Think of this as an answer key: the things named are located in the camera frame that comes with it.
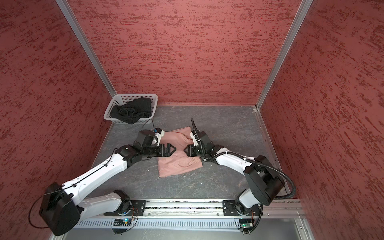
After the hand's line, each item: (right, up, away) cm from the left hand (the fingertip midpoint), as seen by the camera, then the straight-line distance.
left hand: (169, 152), depth 80 cm
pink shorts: (+5, -7, +5) cm, 9 cm away
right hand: (+9, -2, +5) cm, 11 cm away
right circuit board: (+39, -33, -9) cm, 52 cm away
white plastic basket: (-46, +34, +35) cm, 67 cm away
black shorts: (-28, +25, +16) cm, 40 cm away
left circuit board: (-19, -31, -10) cm, 38 cm away
